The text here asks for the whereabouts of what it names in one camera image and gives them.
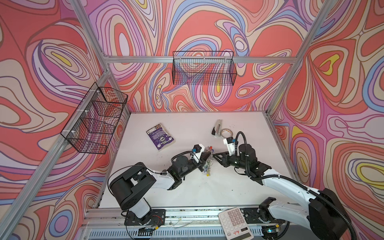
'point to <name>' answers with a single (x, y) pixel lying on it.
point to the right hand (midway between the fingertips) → (216, 158)
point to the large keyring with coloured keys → (209, 161)
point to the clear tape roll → (226, 133)
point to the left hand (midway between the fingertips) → (212, 153)
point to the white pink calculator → (234, 224)
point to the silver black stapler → (217, 129)
